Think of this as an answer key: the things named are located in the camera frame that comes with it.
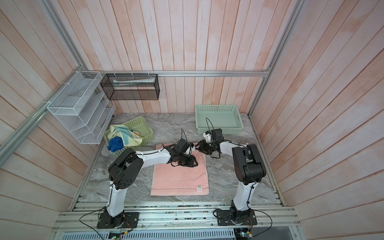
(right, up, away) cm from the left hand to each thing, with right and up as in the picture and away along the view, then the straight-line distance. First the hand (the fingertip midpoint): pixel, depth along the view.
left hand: (195, 167), depth 90 cm
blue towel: (-50, +14, +2) cm, 52 cm away
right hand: (+1, +11, +6) cm, 13 cm away
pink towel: (-24, +11, +11) cm, 29 cm away
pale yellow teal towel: (-42, +18, +2) cm, 46 cm away
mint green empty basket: (+27, +34, +30) cm, 52 cm away
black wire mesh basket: (-46, +55, +17) cm, 74 cm away
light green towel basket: (-43, +27, +21) cm, 55 cm away
